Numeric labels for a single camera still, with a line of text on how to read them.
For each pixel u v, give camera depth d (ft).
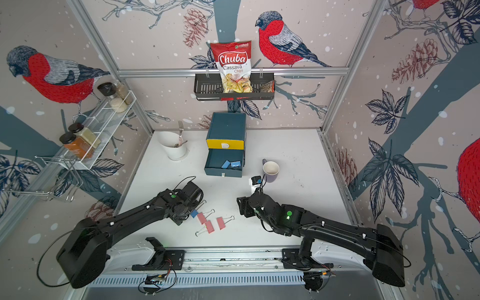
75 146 2.07
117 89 2.74
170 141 3.39
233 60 2.66
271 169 3.15
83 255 1.32
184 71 5.24
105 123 2.68
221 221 2.74
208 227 2.67
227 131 2.98
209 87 3.12
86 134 2.20
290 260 2.38
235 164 3.06
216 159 3.11
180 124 3.40
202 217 2.80
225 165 3.03
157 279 2.30
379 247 1.37
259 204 1.75
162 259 2.25
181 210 2.02
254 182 2.16
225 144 2.90
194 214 2.77
